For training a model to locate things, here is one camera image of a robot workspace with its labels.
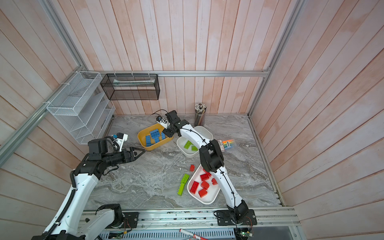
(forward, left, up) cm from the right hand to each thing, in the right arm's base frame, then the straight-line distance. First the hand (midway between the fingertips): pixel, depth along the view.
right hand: (167, 128), depth 101 cm
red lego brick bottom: (-40, -24, -7) cm, 47 cm away
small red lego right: (-25, -18, -8) cm, 32 cm away
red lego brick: (-38, -19, -6) cm, 43 cm away
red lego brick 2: (-35, -25, -8) cm, 44 cm away
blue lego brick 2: (-3, +3, -5) cm, 6 cm away
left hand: (-28, +8, +13) cm, 32 cm away
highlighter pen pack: (-8, -42, -7) cm, 44 cm away
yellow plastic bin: (-5, +18, -7) cm, 20 cm away
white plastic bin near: (-38, -30, -9) cm, 49 cm away
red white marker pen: (-59, -19, -8) cm, 62 cm away
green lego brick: (-8, -15, -8) cm, 18 cm away
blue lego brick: (-5, +14, -7) cm, 17 cm away
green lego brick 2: (-10, -19, -9) cm, 24 cm away
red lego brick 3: (-34, -30, -7) cm, 46 cm away
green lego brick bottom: (-39, -12, -6) cm, 41 cm away
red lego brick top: (-31, -25, -8) cm, 40 cm away
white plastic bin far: (-6, -10, -7) cm, 14 cm away
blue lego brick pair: (-2, +9, -6) cm, 11 cm away
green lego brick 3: (-33, -13, -8) cm, 37 cm away
